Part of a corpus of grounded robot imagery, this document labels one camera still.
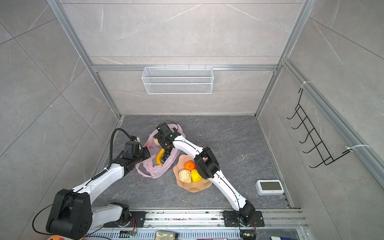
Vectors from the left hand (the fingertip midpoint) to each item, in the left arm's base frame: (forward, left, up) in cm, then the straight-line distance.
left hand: (148, 147), depth 89 cm
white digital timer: (-24, -69, -6) cm, 73 cm away
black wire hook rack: (-17, -83, +21) cm, 88 cm away
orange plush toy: (-43, +32, -2) cm, 53 cm away
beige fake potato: (+7, -3, -3) cm, 8 cm away
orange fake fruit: (-10, -25, -5) cm, 27 cm away
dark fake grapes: (-2, -11, -5) cm, 12 cm away
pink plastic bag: (-11, -1, -3) cm, 11 cm away
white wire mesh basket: (+41, -18, +19) cm, 49 cm away
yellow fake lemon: (-17, -28, -4) cm, 33 cm away
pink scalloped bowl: (-22, -27, -8) cm, 35 cm away
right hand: (+11, -2, -6) cm, 13 cm away
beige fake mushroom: (-18, -22, -2) cm, 29 cm away
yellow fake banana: (-3, -5, -8) cm, 10 cm away
